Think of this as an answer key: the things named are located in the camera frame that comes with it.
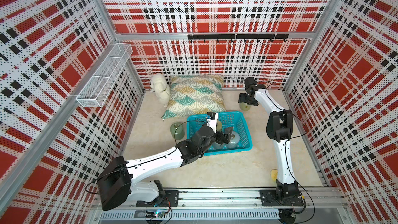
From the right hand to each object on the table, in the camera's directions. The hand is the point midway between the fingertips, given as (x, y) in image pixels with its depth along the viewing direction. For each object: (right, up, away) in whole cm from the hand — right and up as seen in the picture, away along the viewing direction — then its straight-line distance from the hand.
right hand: (247, 99), depth 105 cm
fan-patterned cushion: (-38, +3, -9) cm, 39 cm away
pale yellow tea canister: (-21, -16, -13) cm, 29 cm away
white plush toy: (-59, +9, -6) cm, 60 cm away
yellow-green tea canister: (-3, -5, -3) cm, 6 cm away
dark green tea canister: (-46, -19, -15) cm, 52 cm away
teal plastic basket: (-10, -13, -7) cm, 18 cm away
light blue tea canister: (-13, -23, -20) cm, 33 cm away
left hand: (-18, -14, -29) cm, 37 cm away
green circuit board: (-52, -53, -35) cm, 82 cm away
